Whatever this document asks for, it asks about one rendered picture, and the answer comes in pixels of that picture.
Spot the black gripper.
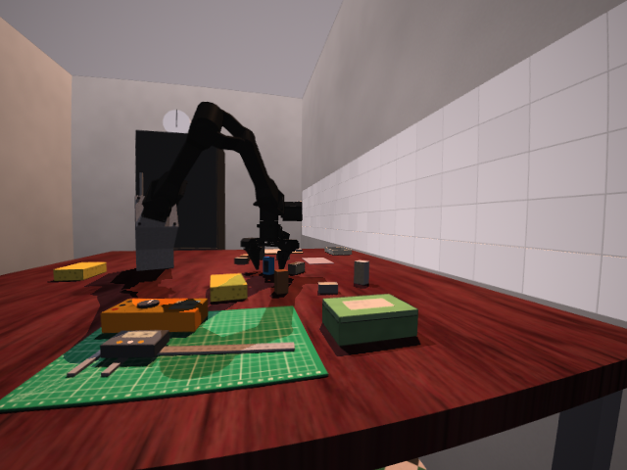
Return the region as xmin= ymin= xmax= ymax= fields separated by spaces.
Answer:
xmin=241 ymin=221 xmax=299 ymax=270

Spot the blue block with black label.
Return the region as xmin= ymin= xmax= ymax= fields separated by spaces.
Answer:
xmin=263 ymin=257 xmax=274 ymax=275

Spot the pink flat rectangular pad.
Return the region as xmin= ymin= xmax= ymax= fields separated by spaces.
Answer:
xmin=302 ymin=258 xmax=334 ymax=264

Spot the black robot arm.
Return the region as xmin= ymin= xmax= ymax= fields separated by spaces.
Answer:
xmin=141 ymin=102 xmax=303 ymax=222

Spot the green cutting mat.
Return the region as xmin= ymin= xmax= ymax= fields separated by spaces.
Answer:
xmin=0 ymin=305 xmax=328 ymax=412

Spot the orange rectangular block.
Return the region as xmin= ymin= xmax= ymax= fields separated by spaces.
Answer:
xmin=101 ymin=299 xmax=208 ymax=333

